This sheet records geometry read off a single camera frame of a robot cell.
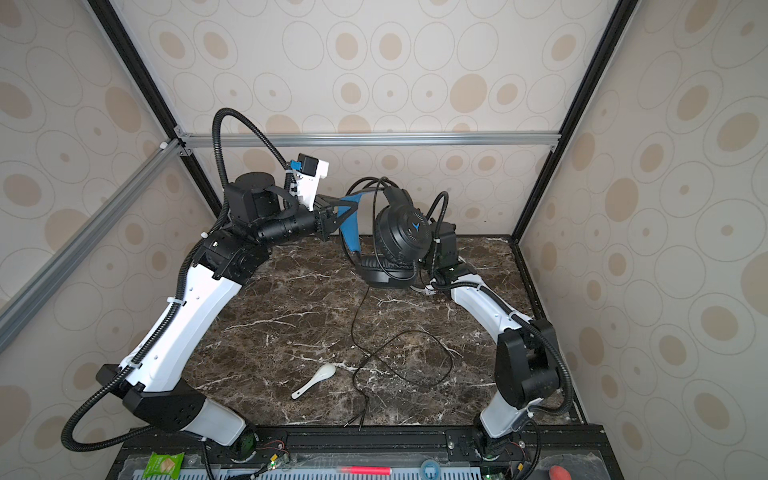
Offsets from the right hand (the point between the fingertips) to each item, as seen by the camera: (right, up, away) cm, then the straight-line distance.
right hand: (390, 241), depth 83 cm
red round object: (+38, -54, -14) cm, 68 cm away
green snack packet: (-53, -54, -13) cm, 77 cm away
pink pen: (-6, -55, -13) cm, 57 cm away
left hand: (-6, +5, -27) cm, 28 cm away
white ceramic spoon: (-19, -38, +2) cm, 42 cm away
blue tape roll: (+9, -55, -13) cm, 57 cm away
